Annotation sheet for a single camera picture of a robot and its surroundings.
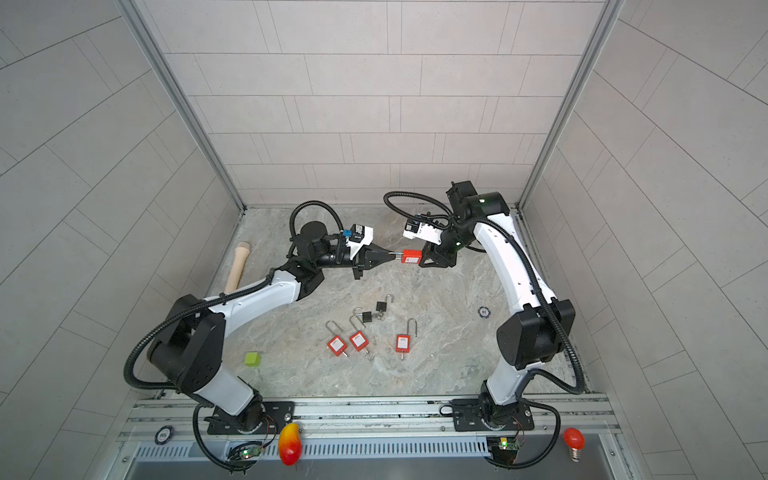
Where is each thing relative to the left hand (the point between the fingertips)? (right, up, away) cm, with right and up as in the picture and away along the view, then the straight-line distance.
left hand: (398, 257), depth 70 cm
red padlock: (+3, 0, -1) cm, 3 cm away
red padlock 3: (-11, -24, +13) cm, 29 cm away
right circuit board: (+24, -44, -2) cm, 50 cm away
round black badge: (-54, -41, -2) cm, 68 cm away
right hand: (+7, 0, +6) cm, 9 cm away
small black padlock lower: (-9, -19, +18) cm, 28 cm away
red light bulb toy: (+40, -41, -3) cm, 58 cm away
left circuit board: (-33, -42, -5) cm, 54 cm away
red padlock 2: (-17, -25, +11) cm, 32 cm away
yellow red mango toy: (-24, -41, -4) cm, 48 cm away
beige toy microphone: (-51, -2, +27) cm, 58 cm away
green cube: (-38, -28, +8) cm, 48 cm away
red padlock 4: (+1, -25, +13) cm, 28 cm away
